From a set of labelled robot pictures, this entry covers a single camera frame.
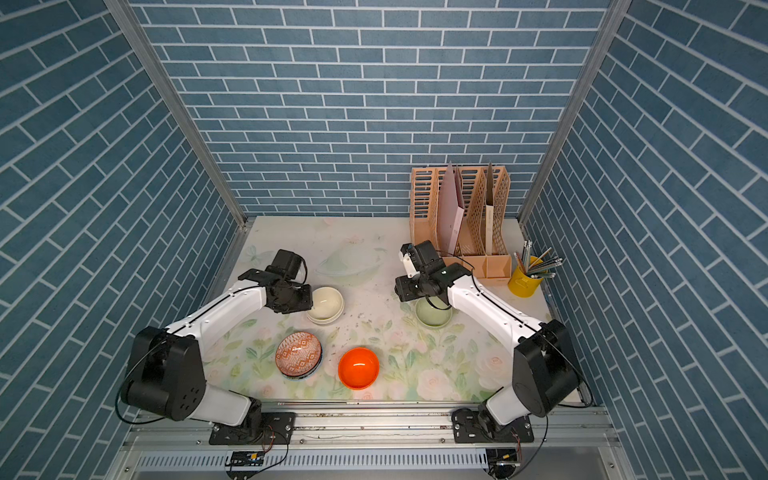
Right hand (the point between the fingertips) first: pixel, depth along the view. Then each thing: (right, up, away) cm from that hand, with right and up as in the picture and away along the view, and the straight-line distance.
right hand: (405, 287), depth 85 cm
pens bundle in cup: (+43, +5, +9) cm, 44 cm away
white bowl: (-24, -10, +1) cm, 26 cm away
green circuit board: (-39, -40, -13) cm, 58 cm away
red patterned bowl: (-30, -19, -3) cm, 36 cm away
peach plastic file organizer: (+27, +30, +17) cm, 44 cm away
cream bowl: (-24, -6, +7) cm, 26 cm away
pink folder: (+15, +24, +12) cm, 30 cm away
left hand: (-27, -5, +3) cm, 28 cm away
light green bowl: (+7, -10, +9) cm, 15 cm away
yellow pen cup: (+37, -1, +8) cm, 38 cm away
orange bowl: (-13, -22, -3) cm, 26 cm away
